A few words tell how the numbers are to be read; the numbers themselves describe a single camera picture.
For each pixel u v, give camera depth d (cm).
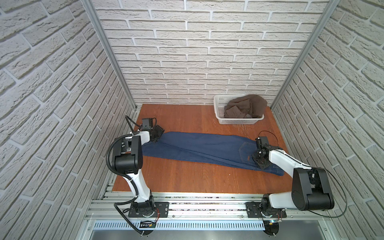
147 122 80
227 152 94
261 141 74
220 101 118
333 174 69
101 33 78
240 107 110
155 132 90
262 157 68
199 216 73
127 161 51
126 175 52
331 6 69
